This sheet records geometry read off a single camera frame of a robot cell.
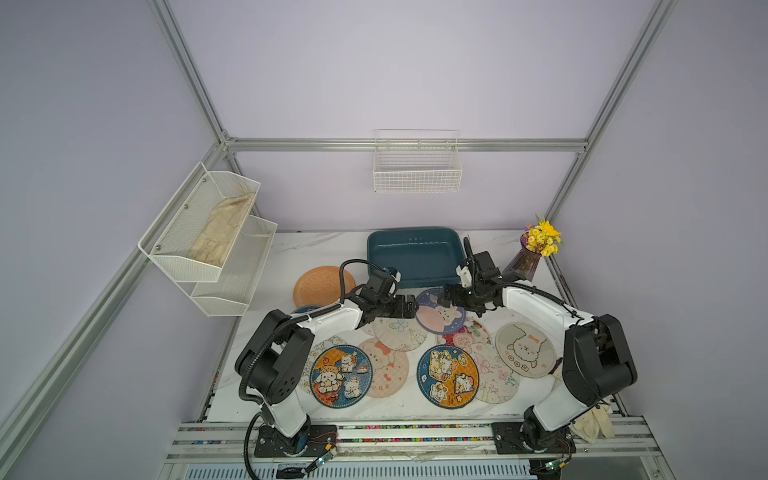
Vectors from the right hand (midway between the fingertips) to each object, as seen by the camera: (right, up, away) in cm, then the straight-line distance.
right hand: (444, 303), depth 90 cm
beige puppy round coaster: (+25, -14, 0) cm, 29 cm away
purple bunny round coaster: (-2, -5, +6) cm, 9 cm away
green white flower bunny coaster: (-41, -19, -6) cm, 46 cm away
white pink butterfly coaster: (+14, -22, -7) cm, 27 cm away
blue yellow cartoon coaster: (0, -20, -6) cm, 21 cm away
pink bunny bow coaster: (-17, -19, -4) cm, 26 cm away
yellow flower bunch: (+28, +20, -5) cm, 35 cm away
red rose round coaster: (+9, -11, +2) cm, 14 cm away
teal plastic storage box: (-2, +14, +24) cm, 28 cm away
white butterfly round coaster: (-14, -10, +3) cm, 18 cm away
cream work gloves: (+36, -28, -15) cm, 49 cm away
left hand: (-12, -2, +1) cm, 12 cm away
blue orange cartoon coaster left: (-31, -20, -6) cm, 37 cm away
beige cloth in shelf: (-63, +18, -13) cm, 67 cm away
